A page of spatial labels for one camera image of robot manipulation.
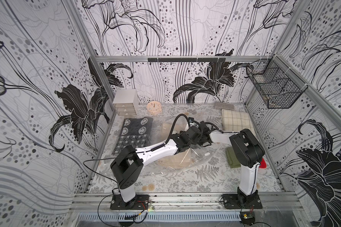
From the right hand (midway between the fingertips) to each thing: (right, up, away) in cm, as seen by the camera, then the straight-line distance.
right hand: (186, 145), depth 96 cm
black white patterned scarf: (-35, +9, 0) cm, 36 cm away
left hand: (+2, +8, -9) cm, 13 cm away
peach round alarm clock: (-25, +27, +18) cm, 41 cm away
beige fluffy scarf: (-4, -4, -19) cm, 20 cm away
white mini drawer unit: (-46, +31, +12) cm, 57 cm away
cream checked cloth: (+35, +17, +6) cm, 40 cm away
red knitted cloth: (+45, -9, -14) cm, 47 cm away
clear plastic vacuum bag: (+9, -3, -19) cm, 21 cm away
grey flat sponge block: (+32, +29, +19) cm, 47 cm away
